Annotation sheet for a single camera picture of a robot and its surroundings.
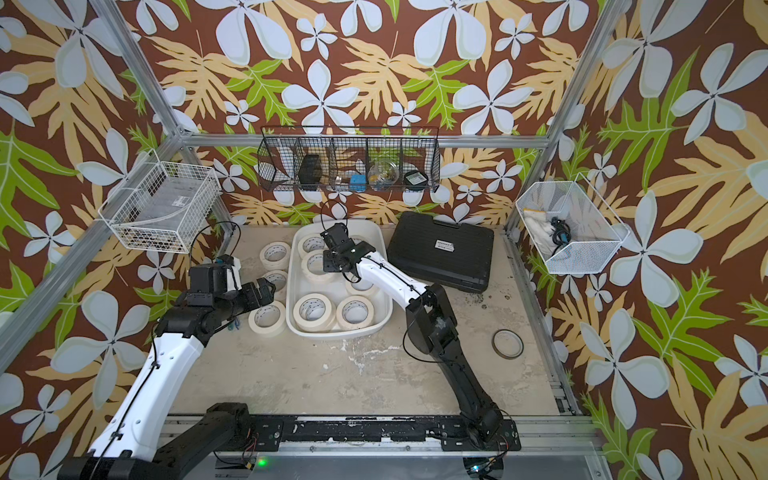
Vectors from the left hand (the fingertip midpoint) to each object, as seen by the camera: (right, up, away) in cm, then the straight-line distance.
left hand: (262, 287), depth 78 cm
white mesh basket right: (+86, +15, -5) cm, 87 cm away
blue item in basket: (+24, +31, +14) cm, 42 cm away
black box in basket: (+8, +37, +20) cm, 42 cm away
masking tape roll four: (+6, +13, +30) cm, 33 cm away
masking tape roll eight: (+10, -10, +17) cm, 22 cm away
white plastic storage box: (+29, +17, +29) cm, 45 cm away
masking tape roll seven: (+25, -3, +21) cm, 33 cm away
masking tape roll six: (+23, -10, +15) cm, 30 cm away
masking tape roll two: (-8, +8, +32) cm, 34 cm away
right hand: (+15, +7, +17) cm, 24 cm away
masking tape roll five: (+10, +5, +15) cm, 19 cm away
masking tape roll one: (-3, 0, +23) cm, 23 cm away
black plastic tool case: (+59, +9, +28) cm, 66 cm away
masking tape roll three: (-5, -12, +16) cm, 20 cm away
